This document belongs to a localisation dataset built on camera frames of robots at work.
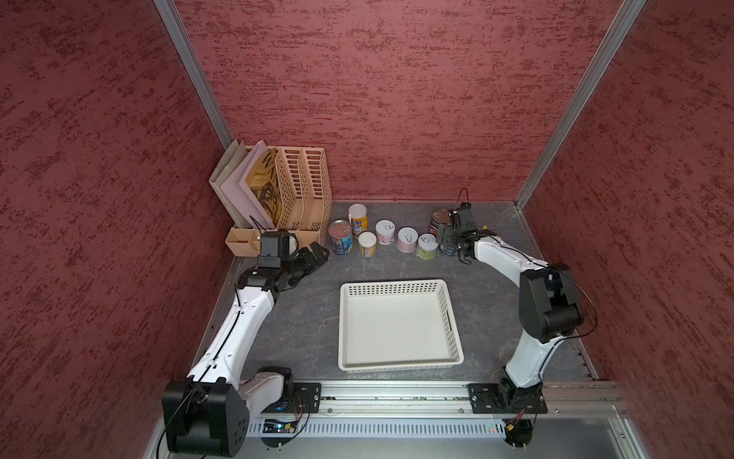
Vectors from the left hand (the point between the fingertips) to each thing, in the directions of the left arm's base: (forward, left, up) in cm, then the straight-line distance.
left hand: (319, 265), depth 81 cm
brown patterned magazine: (+32, +23, +3) cm, 40 cm away
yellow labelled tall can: (+24, -10, -4) cm, 27 cm away
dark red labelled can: (+26, -40, -7) cm, 49 cm away
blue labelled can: (+17, -4, -7) cm, 19 cm away
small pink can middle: (+19, -28, -13) cm, 36 cm away
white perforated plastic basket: (-11, -24, -17) cm, 31 cm away
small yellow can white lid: (+16, -13, -11) cm, 24 cm away
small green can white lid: (+16, -35, -12) cm, 40 cm away
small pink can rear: (+22, -20, -12) cm, 32 cm away
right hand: (+17, -44, -8) cm, 48 cm away
